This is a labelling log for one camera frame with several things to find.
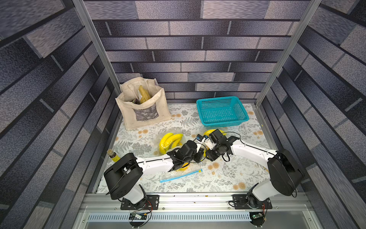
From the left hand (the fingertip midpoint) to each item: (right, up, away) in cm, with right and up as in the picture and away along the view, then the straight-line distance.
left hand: (204, 149), depth 82 cm
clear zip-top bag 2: (-31, +5, +15) cm, 34 cm away
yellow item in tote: (-39, +35, +13) cm, 54 cm away
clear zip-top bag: (-6, -13, +4) cm, 15 cm away
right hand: (+4, -4, +7) cm, 9 cm away
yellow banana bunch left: (-21, +4, +7) cm, 23 cm away
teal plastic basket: (+19, +23, +32) cm, 44 cm away
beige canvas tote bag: (-45, +21, +10) cm, 50 cm away
